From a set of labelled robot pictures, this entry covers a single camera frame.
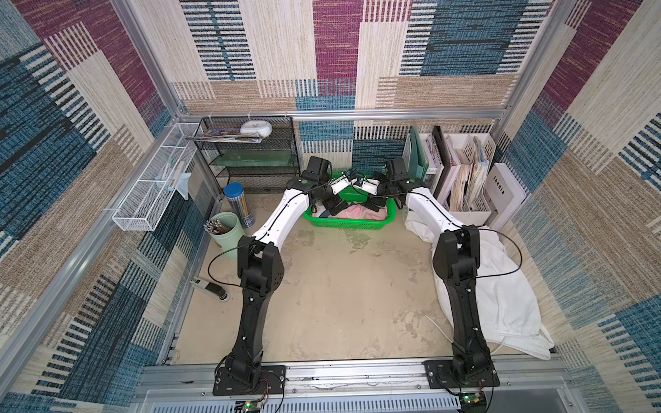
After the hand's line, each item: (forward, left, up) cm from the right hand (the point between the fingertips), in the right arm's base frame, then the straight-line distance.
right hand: (366, 185), depth 101 cm
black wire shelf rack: (+16, +44, +4) cm, 47 cm away
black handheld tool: (-37, +53, -10) cm, 65 cm away
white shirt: (-47, -42, -15) cm, 65 cm away
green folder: (-4, -16, +14) cm, 22 cm away
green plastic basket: (-14, +8, +11) cm, 20 cm away
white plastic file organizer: (-2, -33, +6) cm, 33 cm away
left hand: (-6, +11, +3) cm, 13 cm away
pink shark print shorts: (-6, +4, -8) cm, 11 cm away
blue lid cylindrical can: (-6, +48, +4) cm, 49 cm away
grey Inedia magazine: (-7, -49, +2) cm, 49 cm away
